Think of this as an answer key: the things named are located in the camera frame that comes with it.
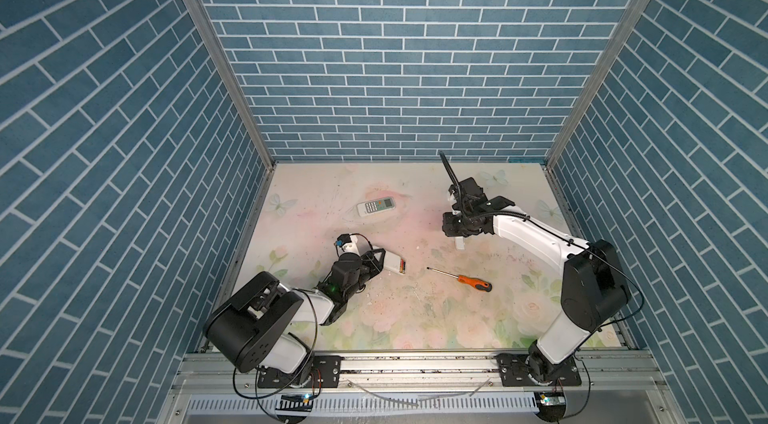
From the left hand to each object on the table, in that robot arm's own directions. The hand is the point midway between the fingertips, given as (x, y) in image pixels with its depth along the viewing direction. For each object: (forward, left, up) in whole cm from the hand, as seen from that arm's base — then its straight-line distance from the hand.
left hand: (387, 253), depth 88 cm
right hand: (+8, -17, +4) cm, 19 cm away
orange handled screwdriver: (-8, -26, -4) cm, 28 cm away
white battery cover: (+7, -24, -7) cm, 26 cm away
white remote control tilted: (+21, +5, -5) cm, 22 cm away
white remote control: (-1, -2, -4) cm, 5 cm away
